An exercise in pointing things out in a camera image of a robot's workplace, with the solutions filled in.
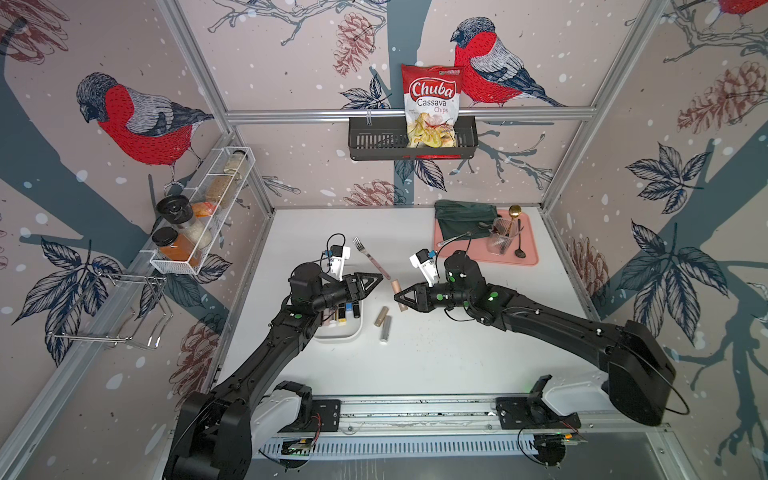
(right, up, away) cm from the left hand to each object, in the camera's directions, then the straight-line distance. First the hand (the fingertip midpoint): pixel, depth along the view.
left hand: (382, 275), depth 75 cm
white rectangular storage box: (-10, -19, +12) cm, 24 cm away
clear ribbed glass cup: (+41, +10, +29) cm, 51 cm away
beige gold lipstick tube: (-1, -15, +15) cm, 21 cm away
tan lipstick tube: (+4, -3, -1) cm, 5 cm away
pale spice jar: (-44, +32, +11) cm, 55 cm away
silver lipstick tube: (+1, -18, +13) cm, 22 cm away
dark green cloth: (+29, +17, +42) cm, 54 cm away
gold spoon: (+46, +18, +27) cm, 56 cm away
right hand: (+4, -5, -1) cm, 7 cm away
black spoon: (+50, +3, +32) cm, 59 cm away
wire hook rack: (-48, -3, -21) cm, 53 cm away
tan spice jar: (-44, +23, +2) cm, 49 cm away
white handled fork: (+26, +9, +36) cm, 46 cm away
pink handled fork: (-9, +5, +32) cm, 34 cm away
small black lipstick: (-9, -13, +15) cm, 22 cm away
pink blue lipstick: (-11, -13, +16) cm, 24 cm away
